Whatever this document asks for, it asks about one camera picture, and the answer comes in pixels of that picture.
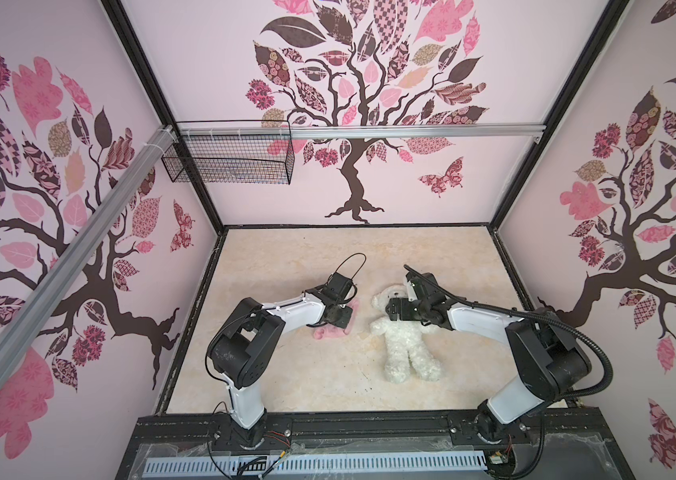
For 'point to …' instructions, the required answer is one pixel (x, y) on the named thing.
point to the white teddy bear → (403, 339)
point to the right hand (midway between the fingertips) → (399, 304)
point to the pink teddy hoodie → (328, 331)
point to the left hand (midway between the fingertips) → (340, 318)
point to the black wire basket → (231, 152)
